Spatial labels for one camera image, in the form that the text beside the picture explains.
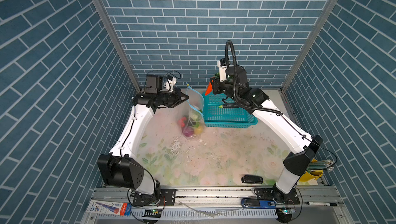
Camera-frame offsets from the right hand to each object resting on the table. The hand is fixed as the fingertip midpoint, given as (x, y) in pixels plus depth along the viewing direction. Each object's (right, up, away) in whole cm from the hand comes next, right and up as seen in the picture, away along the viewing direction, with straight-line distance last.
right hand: (210, 76), depth 71 cm
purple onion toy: (-13, -29, +20) cm, 38 cm away
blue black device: (+21, -58, -2) cm, 62 cm away
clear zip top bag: (-9, -25, +12) cm, 29 cm away
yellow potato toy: (-6, -29, +20) cm, 35 cm away
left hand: (-10, -9, +3) cm, 14 cm away
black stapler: (+23, -53, +11) cm, 59 cm away
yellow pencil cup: (+47, -46, 0) cm, 66 cm away
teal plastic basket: (+5, -22, +34) cm, 41 cm away
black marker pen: (+53, -60, 0) cm, 79 cm away
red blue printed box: (-46, -61, -1) cm, 76 cm away
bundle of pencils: (+52, -40, -3) cm, 66 cm away
